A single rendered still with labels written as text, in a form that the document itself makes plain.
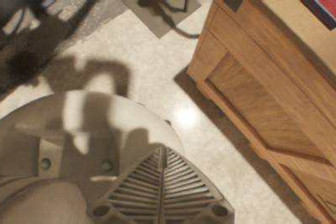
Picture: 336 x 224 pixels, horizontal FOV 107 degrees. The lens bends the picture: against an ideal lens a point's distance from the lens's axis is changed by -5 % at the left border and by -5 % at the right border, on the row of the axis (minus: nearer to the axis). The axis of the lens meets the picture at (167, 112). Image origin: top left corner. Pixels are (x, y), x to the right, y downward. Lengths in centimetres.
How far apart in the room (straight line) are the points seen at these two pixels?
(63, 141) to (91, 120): 13
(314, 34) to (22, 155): 62
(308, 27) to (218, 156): 55
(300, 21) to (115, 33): 74
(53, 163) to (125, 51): 56
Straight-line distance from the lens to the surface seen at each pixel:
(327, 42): 31
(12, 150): 47
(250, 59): 35
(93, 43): 85
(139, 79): 69
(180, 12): 86
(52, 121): 38
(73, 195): 23
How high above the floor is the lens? 64
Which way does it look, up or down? 85 degrees down
